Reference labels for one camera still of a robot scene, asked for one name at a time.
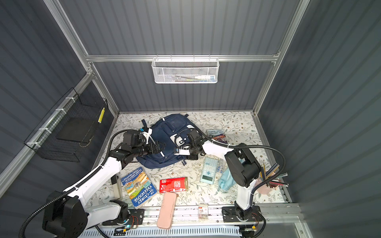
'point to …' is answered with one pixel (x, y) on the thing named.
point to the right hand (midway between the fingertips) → (188, 152)
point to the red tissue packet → (173, 184)
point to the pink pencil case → (166, 213)
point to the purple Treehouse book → (217, 135)
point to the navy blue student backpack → (164, 131)
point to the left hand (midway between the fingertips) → (160, 145)
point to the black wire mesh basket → (70, 123)
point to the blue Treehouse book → (139, 187)
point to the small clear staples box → (203, 212)
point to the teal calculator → (209, 170)
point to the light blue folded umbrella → (226, 180)
